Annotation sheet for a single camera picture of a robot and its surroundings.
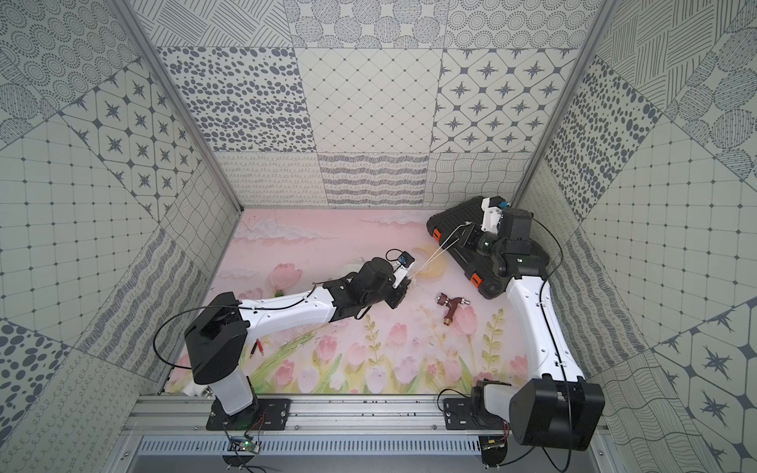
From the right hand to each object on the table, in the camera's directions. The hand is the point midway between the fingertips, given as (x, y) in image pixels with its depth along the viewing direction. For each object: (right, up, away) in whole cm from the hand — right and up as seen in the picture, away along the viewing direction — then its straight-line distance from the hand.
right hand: (460, 230), depth 78 cm
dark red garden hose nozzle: (+1, -24, +15) cm, 28 cm away
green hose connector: (-56, -21, +18) cm, 62 cm away
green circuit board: (-53, -53, -8) cm, 75 cm away
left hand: (-15, -13, +5) cm, 20 cm away
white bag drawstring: (-1, -8, +31) cm, 32 cm away
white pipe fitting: (-70, -42, -2) cm, 82 cm away
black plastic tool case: (+3, -7, -13) cm, 15 cm away
